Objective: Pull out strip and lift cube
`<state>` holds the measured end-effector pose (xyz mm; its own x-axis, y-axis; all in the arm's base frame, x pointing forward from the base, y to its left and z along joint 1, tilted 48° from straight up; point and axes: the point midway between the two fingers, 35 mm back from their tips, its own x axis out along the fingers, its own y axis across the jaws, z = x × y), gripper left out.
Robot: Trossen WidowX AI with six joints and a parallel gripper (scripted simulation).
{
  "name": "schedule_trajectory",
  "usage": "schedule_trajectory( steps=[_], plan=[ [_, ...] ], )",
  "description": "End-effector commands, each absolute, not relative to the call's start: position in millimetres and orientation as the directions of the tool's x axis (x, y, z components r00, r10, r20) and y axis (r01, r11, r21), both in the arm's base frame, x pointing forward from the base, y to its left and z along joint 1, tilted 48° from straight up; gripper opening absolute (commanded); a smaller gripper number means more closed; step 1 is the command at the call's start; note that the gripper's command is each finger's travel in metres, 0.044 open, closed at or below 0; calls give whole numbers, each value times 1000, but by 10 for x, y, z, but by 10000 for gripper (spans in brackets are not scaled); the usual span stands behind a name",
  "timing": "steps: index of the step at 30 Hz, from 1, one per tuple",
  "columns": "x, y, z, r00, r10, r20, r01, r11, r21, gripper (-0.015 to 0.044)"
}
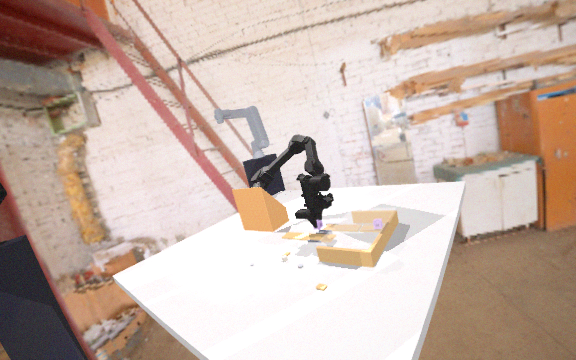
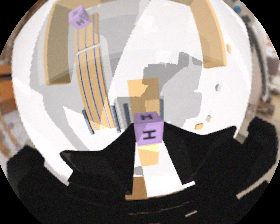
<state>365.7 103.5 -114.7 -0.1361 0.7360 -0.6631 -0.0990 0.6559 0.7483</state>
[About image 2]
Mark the purple labelled cube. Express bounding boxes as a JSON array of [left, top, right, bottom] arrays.
[[133, 112, 163, 147]]

